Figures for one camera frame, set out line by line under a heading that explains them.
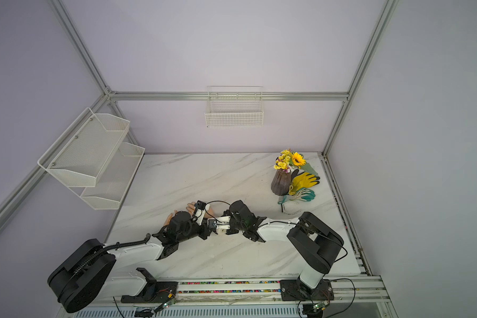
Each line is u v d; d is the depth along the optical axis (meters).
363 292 0.76
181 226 0.68
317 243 0.46
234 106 0.95
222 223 0.74
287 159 0.82
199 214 0.77
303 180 1.04
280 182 1.01
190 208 0.96
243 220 0.69
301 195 0.99
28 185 0.58
